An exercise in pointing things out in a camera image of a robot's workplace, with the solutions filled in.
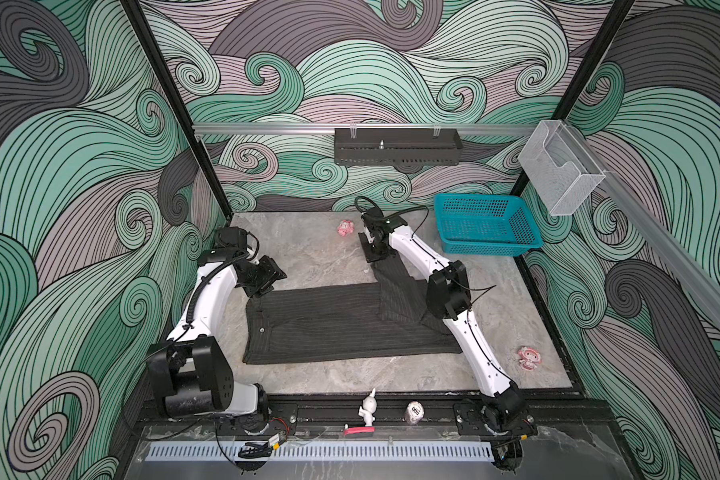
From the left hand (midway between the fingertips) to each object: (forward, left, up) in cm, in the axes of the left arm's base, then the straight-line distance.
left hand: (281, 276), depth 83 cm
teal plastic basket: (+36, -74, -15) cm, 83 cm away
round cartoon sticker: (-17, -70, -12) cm, 73 cm away
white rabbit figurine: (-30, -25, -12) cm, 41 cm away
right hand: (+18, -27, -13) cm, 35 cm away
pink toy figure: (+30, -17, -12) cm, 37 cm away
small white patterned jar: (-32, -36, -9) cm, 49 cm away
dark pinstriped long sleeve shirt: (-7, -19, -15) cm, 25 cm away
